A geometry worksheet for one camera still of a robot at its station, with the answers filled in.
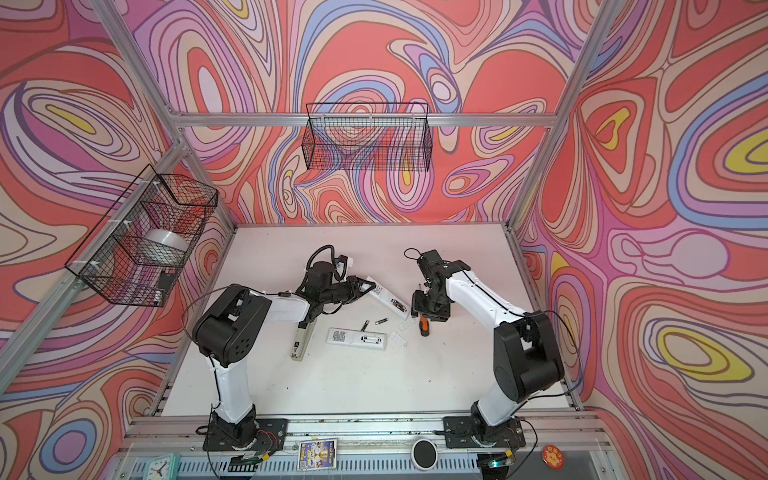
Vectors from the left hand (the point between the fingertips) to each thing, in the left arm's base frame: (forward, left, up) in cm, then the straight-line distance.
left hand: (376, 285), depth 92 cm
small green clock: (-46, +48, -6) cm, 67 cm away
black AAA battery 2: (-8, -1, -8) cm, 12 cm away
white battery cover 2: (-9, -9, -9) cm, 16 cm away
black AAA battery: (-10, +4, -8) cm, 13 cm away
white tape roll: (-3, +51, +24) cm, 56 cm away
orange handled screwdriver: (-11, -15, -6) cm, 19 cm away
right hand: (-11, -14, -2) cm, 18 cm away
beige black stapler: (-15, +22, -5) cm, 27 cm away
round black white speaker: (-44, -12, -3) cm, 45 cm away
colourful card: (-43, +13, -6) cm, 46 cm away
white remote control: (-2, -4, -4) cm, 6 cm away
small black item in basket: (-9, +53, +16) cm, 56 cm away
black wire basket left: (-3, +60, +21) cm, 63 cm away
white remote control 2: (-15, +1, -7) cm, 17 cm away
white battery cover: (-14, -7, -9) cm, 18 cm away
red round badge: (-44, -43, -8) cm, 62 cm away
